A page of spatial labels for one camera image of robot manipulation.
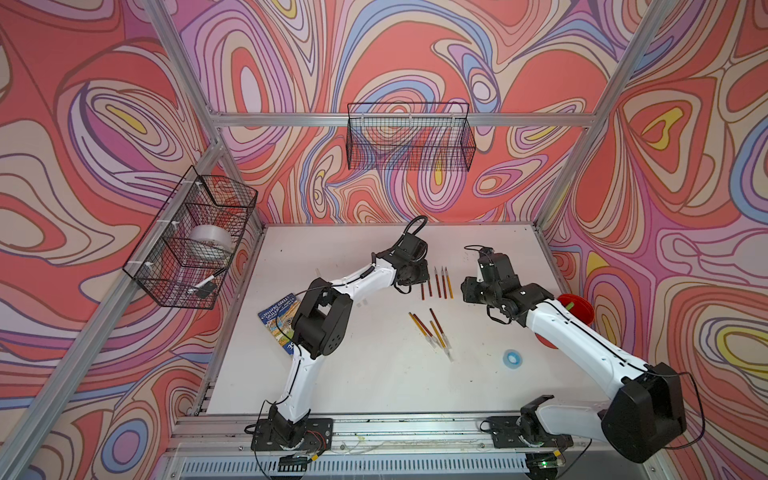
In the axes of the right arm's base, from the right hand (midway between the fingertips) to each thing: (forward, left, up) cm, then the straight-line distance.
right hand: (468, 293), depth 84 cm
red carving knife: (+13, +5, -13) cm, 19 cm away
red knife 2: (-4, +7, -13) cm, 16 cm away
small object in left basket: (-4, +68, +13) cm, 69 cm away
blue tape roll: (-14, -13, -15) cm, 24 cm away
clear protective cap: (+18, +48, -12) cm, 53 cm away
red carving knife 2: (+13, +3, -13) cm, 18 cm away
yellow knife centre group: (-4, +13, -13) cm, 19 cm away
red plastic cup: (-4, -31, -3) cm, 31 cm away
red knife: (-7, +10, -14) cm, 18 cm away
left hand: (+10, +9, -6) cm, 15 cm away
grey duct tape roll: (+5, +67, +20) cm, 70 cm away
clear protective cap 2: (+5, +33, -12) cm, 35 cm away
